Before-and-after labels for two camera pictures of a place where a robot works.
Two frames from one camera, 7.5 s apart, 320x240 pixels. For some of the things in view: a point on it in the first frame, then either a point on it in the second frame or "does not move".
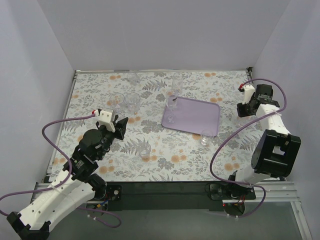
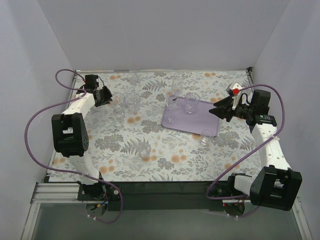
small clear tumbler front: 145,149 does not move
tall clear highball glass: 177,83 does not move
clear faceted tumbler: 117,100 does not move
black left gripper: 116,129 → 102,94
